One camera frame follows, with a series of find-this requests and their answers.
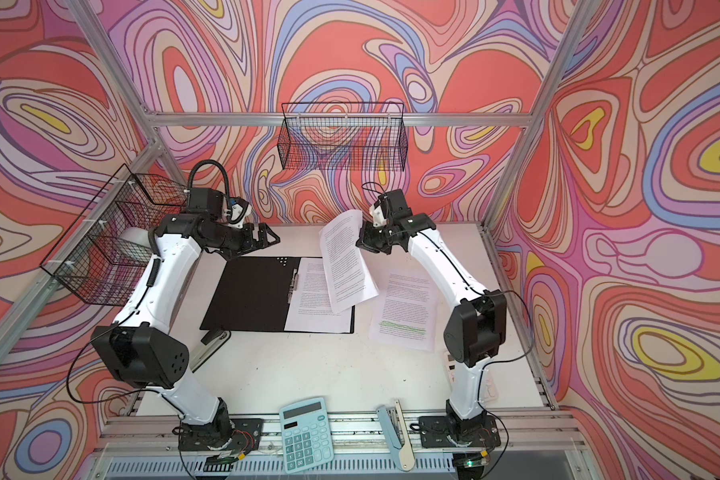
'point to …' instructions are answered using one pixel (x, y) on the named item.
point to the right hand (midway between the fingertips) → (358, 248)
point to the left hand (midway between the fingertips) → (269, 240)
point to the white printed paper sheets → (407, 312)
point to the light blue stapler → (395, 431)
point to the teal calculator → (305, 435)
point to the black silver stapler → (213, 341)
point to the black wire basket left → (92, 263)
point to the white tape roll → (136, 235)
